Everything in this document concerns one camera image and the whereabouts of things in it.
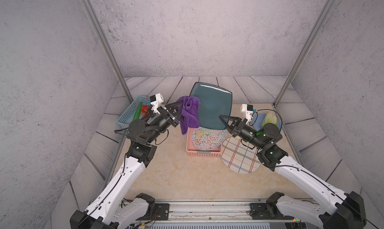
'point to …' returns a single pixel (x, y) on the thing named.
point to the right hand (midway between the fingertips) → (220, 119)
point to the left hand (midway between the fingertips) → (188, 104)
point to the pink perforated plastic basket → (192, 151)
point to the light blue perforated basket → (128, 113)
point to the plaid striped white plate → (239, 156)
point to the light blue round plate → (258, 119)
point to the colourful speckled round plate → (206, 139)
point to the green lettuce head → (269, 118)
